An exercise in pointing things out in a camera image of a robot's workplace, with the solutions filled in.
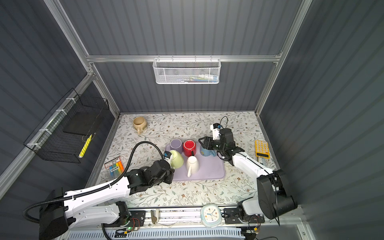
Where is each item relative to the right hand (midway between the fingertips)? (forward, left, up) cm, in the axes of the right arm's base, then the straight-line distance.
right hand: (204, 141), depth 85 cm
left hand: (-16, +16, -4) cm, 23 cm away
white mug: (-12, +7, -6) cm, 15 cm away
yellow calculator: (+3, -39, -15) cm, 42 cm away
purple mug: (+2, +17, -6) cm, 18 cm away
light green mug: (-13, +14, +2) cm, 20 cm away
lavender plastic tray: (-8, -4, -18) cm, 21 cm away
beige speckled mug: (+19, +44, -6) cm, 48 cm away
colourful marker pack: (-10, +54, -12) cm, 56 cm away
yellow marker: (-13, +55, +14) cm, 59 cm away
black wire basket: (-6, +69, +15) cm, 71 cm away
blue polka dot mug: (-1, -2, -11) cm, 11 cm away
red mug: (0, +9, -7) cm, 11 cm away
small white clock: (-35, -3, -12) cm, 37 cm away
